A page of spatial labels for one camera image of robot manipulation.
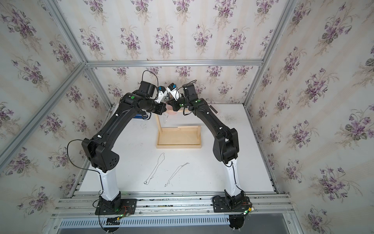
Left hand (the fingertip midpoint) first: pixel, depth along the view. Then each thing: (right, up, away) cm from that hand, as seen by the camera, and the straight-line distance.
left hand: (168, 109), depth 82 cm
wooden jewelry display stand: (+10, -19, +20) cm, 29 cm away
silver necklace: (-6, -31, +9) cm, 33 cm away
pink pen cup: (+1, 0, 0) cm, 1 cm away
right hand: (+1, +5, +5) cm, 7 cm away
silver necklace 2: (+4, -38, +2) cm, 38 cm away
